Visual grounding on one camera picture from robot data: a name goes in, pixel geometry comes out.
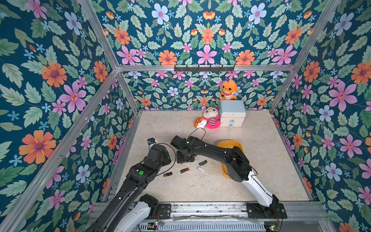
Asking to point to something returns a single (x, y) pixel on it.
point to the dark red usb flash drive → (184, 170)
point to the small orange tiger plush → (200, 122)
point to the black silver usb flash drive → (203, 163)
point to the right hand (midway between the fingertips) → (181, 160)
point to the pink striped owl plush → (211, 114)
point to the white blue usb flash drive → (199, 168)
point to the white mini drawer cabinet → (233, 113)
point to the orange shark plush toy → (228, 90)
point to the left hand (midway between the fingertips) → (167, 153)
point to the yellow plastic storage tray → (228, 144)
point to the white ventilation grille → (199, 226)
